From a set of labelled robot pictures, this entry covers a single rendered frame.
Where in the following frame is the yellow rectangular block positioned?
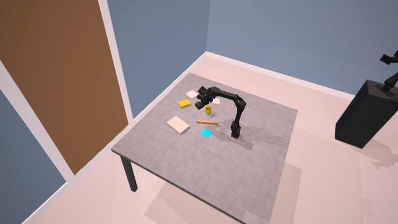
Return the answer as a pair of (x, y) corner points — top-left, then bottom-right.
(178, 99), (191, 109)

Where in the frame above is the yellow translucent cup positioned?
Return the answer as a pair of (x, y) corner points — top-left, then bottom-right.
(205, 106), (212, 116)

